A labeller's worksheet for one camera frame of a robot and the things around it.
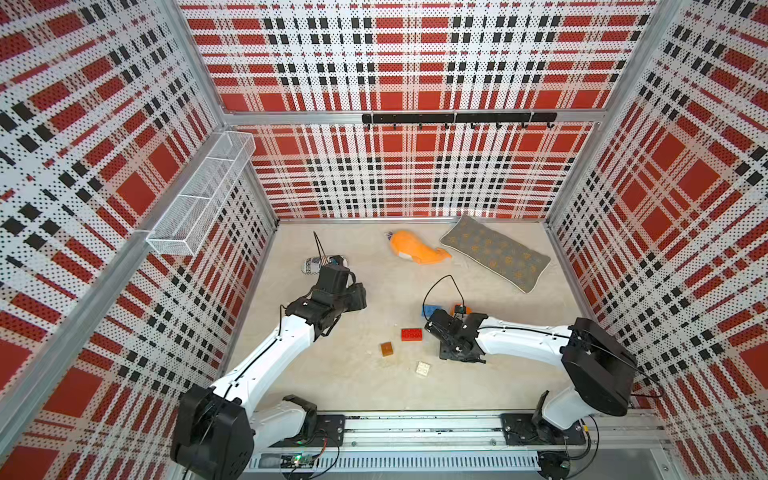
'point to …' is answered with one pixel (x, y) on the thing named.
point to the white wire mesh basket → (187, 222)
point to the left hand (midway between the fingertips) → (360, 292)
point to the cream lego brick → (423, 368)
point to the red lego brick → (411, 334)
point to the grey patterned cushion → (511, 259)
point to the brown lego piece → (387, 349)
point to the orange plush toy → (407, 246)
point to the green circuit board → (297, 461)
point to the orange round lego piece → (453, 309)
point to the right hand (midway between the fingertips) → (456, 350)
